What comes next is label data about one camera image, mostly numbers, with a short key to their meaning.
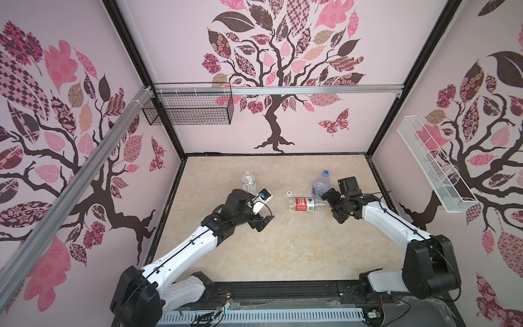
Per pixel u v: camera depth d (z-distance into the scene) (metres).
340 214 0.78
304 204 0.92
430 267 0.42
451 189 0.67
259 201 0.66
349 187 0.69
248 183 0.87
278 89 0.96
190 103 0.95
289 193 1.03
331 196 0.80
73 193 0.53
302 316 0.70
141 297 0.38
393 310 0.71
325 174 0.88
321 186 0.92
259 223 0.70
